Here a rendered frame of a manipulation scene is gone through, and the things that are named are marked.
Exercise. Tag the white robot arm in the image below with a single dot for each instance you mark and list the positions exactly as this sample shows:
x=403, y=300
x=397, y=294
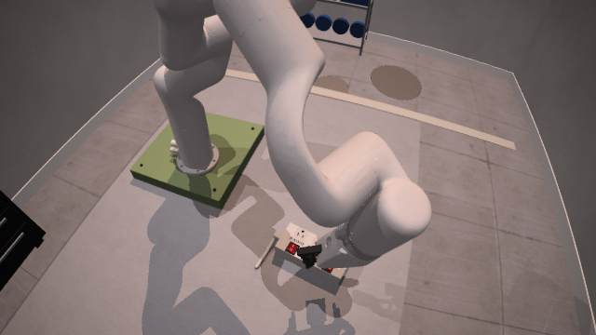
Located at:
x=287, y=61

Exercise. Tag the white power strip body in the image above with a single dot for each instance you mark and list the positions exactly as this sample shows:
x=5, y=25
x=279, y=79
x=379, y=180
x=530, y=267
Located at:
x=296, y=237

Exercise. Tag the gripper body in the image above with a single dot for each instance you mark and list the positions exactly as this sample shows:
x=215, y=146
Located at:
x=335, y=255

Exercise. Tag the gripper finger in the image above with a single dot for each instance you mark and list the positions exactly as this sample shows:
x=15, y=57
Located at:
x=308, y=254

